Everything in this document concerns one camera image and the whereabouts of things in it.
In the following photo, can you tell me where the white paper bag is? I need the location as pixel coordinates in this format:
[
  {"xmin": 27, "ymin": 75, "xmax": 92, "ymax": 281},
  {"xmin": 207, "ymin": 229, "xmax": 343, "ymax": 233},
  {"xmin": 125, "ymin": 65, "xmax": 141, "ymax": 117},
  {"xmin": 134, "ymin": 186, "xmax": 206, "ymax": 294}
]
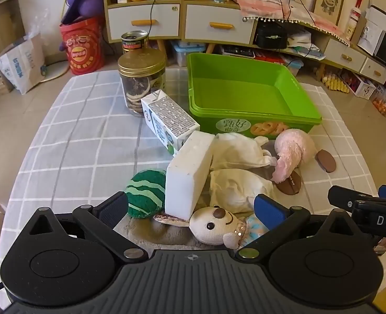
[{"xmin": 0, "ymin": 33, "xmax": 47, "ymax": 95}]

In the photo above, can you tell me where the row of yellow bottles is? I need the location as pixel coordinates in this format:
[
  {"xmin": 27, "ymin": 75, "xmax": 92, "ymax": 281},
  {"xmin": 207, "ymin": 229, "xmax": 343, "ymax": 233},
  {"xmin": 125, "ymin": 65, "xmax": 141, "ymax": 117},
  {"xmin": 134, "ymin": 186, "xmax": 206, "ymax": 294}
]
[{"xmin": 323, "ymin": 73, "xmax": 351, "ymax": 94}]

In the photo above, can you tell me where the purple plush toy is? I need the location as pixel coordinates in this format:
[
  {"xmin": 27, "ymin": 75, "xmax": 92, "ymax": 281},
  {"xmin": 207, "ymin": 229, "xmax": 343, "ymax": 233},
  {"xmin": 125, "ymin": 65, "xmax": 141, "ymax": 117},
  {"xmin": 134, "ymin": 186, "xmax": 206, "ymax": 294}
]
[{"xmin": 59, "ymin": 0, "xmax": 105, "ymax": 51}]

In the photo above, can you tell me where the cream cloth bag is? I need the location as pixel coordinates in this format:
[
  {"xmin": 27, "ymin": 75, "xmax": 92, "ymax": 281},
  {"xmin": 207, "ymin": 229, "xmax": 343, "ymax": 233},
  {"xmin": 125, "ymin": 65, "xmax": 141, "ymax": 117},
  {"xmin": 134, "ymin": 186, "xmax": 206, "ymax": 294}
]
[{"xmin": 209, "ymin": 168, "xmax": 276, "ymax": 216}]

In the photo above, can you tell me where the bag of oranges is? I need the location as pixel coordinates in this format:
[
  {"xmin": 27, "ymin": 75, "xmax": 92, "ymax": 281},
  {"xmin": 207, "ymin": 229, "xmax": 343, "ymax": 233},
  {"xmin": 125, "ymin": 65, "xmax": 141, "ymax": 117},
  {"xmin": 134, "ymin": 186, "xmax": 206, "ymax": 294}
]
[{"xmin": 372, "ymin": 87, "xmax": 386, "ymax": 117}]

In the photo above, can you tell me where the brown round powder puff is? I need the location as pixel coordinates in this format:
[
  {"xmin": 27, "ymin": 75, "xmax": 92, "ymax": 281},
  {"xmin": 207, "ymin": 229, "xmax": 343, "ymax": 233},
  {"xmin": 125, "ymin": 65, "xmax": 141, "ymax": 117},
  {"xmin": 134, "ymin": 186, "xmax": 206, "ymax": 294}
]
[{"xmin": 275, "ymin": 169, "xmax": 302, "ymax": 196}]

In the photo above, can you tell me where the green striped watermelon plush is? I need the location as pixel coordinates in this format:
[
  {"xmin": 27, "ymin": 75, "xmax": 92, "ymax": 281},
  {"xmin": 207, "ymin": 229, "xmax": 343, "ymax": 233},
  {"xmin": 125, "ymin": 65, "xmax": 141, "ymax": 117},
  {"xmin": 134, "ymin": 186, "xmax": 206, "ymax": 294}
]
[{"xmin": 125, "ymin": 169, "xmax": 167, "ymax": 218}]

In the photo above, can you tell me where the green plastic bin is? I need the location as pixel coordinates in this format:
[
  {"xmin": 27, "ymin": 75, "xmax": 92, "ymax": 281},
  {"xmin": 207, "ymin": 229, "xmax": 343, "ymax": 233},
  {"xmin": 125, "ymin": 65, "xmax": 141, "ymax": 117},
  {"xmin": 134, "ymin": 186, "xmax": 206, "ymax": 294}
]
[{"xmin": 186, "ymin": 52, "xmax": 322, "ymax": 135}]

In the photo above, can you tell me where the clear storage box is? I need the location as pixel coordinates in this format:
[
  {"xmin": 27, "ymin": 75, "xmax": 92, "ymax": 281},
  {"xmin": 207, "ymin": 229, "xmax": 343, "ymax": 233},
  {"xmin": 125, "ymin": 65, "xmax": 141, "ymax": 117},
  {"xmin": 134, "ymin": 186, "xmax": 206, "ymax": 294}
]
[{"xmin": 171, "ymin": 40, "xmax": 207, "ymax": 68}]

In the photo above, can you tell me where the beige doll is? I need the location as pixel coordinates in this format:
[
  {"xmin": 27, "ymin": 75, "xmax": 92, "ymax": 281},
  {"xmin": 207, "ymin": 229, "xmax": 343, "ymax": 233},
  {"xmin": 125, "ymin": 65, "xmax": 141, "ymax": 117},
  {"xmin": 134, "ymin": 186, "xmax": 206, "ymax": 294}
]
[{"xmin": 153, "ymin": 205, "xmax": 270, "ymax": 250}]

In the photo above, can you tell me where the white sponge block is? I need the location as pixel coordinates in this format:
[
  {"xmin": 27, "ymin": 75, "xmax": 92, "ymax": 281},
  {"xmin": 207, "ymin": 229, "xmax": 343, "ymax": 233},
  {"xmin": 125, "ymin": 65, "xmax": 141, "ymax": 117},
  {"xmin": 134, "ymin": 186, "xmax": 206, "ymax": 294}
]
[{"xmin": 165, "ymin": 130, "xmax": 216, "ymax": 220}]

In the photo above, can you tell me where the black box device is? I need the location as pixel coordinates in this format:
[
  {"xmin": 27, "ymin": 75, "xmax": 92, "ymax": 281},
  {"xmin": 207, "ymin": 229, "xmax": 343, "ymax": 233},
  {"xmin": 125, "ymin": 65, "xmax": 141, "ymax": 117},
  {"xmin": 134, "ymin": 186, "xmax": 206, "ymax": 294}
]
[{"xmin": 256, "ymin": 20, "xmax": 288, "ymax": 49}]

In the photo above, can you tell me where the low yellow white cabinet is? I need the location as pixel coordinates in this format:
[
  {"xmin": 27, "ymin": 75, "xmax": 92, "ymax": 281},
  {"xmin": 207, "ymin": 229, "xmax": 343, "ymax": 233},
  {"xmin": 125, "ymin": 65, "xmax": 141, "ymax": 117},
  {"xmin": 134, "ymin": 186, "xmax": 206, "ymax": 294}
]
[{"xmin": 255, "ymin": 16, "xmax": 386, "ymax": 86}]

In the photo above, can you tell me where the clear jar with gold lid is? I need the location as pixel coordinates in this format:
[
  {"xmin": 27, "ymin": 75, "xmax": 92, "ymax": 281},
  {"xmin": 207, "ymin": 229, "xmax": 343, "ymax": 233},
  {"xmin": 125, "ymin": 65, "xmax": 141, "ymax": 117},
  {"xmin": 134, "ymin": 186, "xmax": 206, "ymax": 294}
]
[{"xmin": 117, "ymin": 48, "xmax": 167, "ymax": 118}]

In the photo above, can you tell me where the yellow white drawer cabinet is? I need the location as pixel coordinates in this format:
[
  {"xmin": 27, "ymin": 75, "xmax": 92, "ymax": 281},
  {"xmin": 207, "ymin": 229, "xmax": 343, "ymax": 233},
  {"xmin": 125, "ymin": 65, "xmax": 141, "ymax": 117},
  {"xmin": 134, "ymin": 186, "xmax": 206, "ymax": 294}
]
[{"xmin": 101, "ymin": 0, "xmax": 259, "ymax": 53}]

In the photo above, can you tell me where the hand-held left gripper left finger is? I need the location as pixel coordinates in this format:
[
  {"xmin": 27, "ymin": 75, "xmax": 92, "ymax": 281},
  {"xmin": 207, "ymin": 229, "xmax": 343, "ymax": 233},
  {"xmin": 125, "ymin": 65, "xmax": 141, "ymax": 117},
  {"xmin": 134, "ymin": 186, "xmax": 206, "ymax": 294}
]
[{"xmin": 28, "ymin": 191, "xmax": 148, "ymax": 263}]

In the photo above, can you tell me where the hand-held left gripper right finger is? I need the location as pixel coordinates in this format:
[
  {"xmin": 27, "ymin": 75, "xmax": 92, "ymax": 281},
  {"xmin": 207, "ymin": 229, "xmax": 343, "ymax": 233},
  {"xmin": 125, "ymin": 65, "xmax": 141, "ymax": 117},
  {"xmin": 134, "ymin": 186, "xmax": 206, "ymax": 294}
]
[{"xmin": 234, "ymin": 194, "xmax": 355, "ymax": 260}]

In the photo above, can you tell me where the tin can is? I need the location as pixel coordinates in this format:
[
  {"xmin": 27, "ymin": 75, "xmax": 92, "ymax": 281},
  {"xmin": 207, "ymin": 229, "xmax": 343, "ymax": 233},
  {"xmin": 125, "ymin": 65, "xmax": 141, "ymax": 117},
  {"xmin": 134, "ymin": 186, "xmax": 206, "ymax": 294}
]
[{"xmin": 121, "ymin": 30, "xmax": 149, "ymax": 55}]

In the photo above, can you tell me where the white cloth bag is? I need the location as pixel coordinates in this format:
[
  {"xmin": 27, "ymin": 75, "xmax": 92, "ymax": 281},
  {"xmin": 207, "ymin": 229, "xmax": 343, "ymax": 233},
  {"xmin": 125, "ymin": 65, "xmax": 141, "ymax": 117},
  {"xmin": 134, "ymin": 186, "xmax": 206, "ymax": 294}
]
[{"xmin": 209, "ymin": 132, "xmax": 273, "ymax": 171}]

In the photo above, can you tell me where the pink plush toy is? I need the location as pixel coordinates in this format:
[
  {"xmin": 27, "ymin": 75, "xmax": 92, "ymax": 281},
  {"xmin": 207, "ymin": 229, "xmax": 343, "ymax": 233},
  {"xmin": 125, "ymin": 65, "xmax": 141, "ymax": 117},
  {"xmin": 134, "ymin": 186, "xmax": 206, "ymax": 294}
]
[{"xmin": 270, "ymin": 129, "xmax": 317, "ymax": 184}]

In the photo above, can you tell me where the white milk carton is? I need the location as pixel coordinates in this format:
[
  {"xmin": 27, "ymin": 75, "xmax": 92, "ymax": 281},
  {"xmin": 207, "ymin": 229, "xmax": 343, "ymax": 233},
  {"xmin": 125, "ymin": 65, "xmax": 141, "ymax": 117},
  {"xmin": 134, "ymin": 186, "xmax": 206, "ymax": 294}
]
[{"xmin": 141, "ymin": 89, "xmax": 201, "ymax": 156}]

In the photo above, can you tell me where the brown oval powder puff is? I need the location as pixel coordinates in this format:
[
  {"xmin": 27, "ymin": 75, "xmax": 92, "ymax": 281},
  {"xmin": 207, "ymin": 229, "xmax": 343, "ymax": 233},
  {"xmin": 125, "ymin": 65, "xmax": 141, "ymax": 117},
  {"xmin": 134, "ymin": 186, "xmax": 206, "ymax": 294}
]
[{"xmin": 315, "ymin": 149, "xmax": 337, "ymax": 173}]

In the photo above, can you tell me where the pink cloth with lace trim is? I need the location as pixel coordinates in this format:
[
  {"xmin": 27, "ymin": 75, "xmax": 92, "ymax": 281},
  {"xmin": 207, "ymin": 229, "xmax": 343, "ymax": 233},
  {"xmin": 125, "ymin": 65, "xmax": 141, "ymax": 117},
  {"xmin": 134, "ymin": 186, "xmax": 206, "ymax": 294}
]
[{"xmin": 228, "ymin": 0, "xmax": 352, "ymax": 47}]

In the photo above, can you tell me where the red printed bag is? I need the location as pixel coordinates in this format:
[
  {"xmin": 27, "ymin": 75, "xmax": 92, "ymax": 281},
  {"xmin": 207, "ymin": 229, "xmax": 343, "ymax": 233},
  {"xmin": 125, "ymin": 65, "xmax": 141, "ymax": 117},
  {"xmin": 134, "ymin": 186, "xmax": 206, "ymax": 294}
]
[{"xmin": 60, "ymin": 16, "xmax": 106, "ymax": 75}]

